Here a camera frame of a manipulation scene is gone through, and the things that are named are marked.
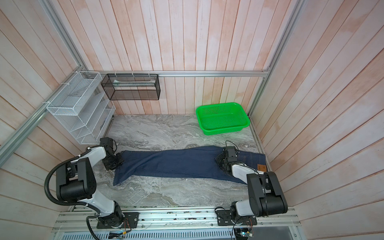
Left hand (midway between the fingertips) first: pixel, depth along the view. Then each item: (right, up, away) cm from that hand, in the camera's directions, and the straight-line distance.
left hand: (121, 166), depth 92 cm
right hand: (+60, +5, +3) cm, 61 cm away
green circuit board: (+69, -27, -21) cm, 77 cm away
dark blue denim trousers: (+46, +2, +1) cm, 46 cm away
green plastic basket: (+69, +32, +26) cm, 81 cm away
